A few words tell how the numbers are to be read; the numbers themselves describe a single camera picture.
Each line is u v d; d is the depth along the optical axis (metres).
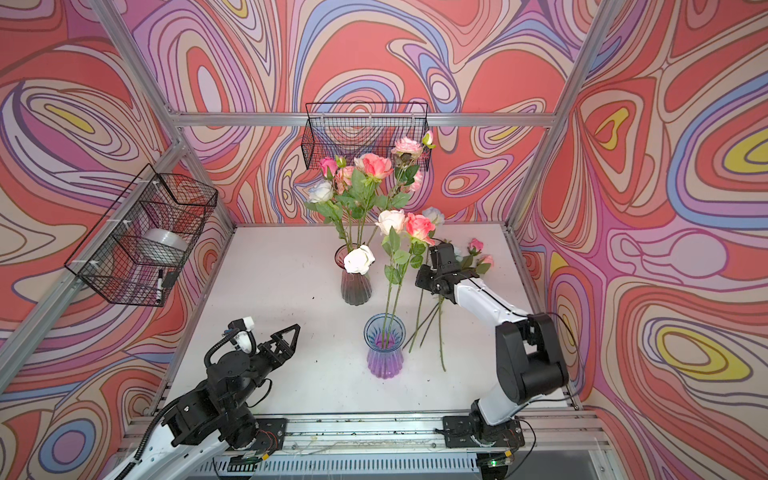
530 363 0.45
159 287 0.72
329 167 0.78
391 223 0.65
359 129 0.91
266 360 0.65
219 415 0.55
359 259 0.57
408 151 0.70
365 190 0.75
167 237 0.74
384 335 0.72
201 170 1.02
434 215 0.98
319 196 0.75
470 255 1.08
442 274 0.71
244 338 0.64
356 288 1.02
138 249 0.70
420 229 0.63
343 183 0.77
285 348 0.66
